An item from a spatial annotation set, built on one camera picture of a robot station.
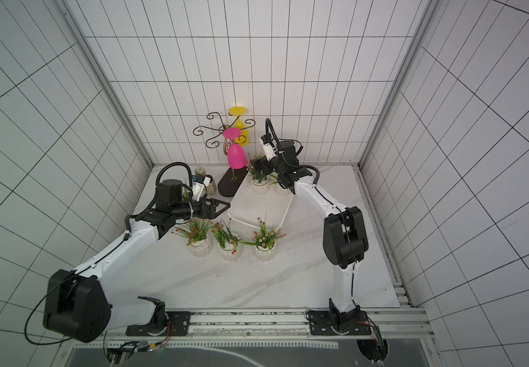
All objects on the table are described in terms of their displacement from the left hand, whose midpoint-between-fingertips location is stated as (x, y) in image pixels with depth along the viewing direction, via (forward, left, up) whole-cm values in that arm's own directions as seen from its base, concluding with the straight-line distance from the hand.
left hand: (221, 207), depth 80 cm
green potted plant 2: (+23, -13, -12) cm, 29 cm away
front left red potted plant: (-8, +9, -13) cm, 18 cm away
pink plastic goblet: (+26, -3, +1) cm, 26 cm away
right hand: (+24, -16, +6) cm, 30 cm away
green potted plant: (-7, -2, -13) cm, 15 cm away
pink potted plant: (-9, -16, -6) cm, 19 cm away
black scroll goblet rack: (+29, 0, -17) cm, 34 cm away
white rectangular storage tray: (+10, -16, -18) cm, 26 cm away
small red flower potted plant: (+19, -20, -9) cm, 28 cm away
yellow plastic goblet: (+22, -7, +13) cm, 27 cm away
